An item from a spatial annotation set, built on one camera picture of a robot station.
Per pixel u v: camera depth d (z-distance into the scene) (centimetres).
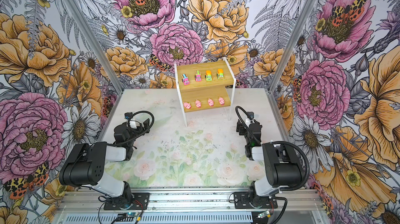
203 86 78
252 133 73
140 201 73
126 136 73
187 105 89
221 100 91
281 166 46
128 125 79
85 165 46
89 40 92
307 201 76
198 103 89
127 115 79
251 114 79
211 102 90
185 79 78
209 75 79
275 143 53
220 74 79
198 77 79
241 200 74
